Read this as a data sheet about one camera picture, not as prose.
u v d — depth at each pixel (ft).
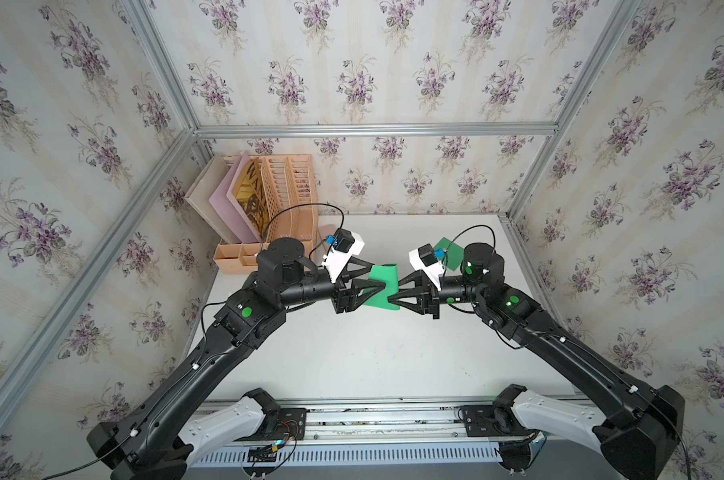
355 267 1.89
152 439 1.20
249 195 3.20
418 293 1.85
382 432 2.39
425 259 1.77
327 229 3.81
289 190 3.75
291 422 2.40
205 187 2.90
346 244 1.58
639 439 1.20
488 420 2.39
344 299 1.62
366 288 1.70
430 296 1.82
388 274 1.88
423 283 1.91
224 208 2.87
